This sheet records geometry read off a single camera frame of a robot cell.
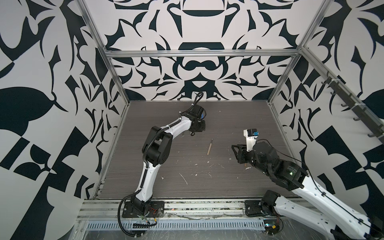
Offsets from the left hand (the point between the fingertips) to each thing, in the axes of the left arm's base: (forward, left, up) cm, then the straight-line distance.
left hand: (203, 125), depth 99 cm
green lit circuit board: (-54, -28, -7) cm, 62 cm away
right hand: (-25, -11, +18) cm, 33 cm away
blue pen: (-3, +2, +13) cm, 14 cm away
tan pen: (-13, -3, -5) cm, 15 cm away
